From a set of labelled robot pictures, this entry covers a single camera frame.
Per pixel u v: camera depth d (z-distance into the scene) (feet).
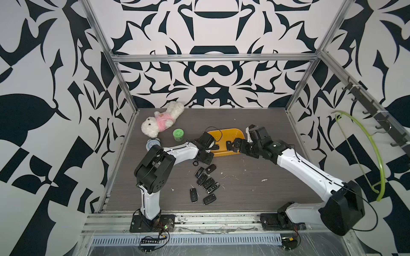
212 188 2.72
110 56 2.93
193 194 2.66
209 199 2.61
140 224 2.39
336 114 2.60
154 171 1.60
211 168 2.95
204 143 2.49
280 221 2.25
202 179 2.85
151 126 3.25
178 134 3.29
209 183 2.79
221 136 2.54
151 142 3.21
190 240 2.54
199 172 2.92
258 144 2.02
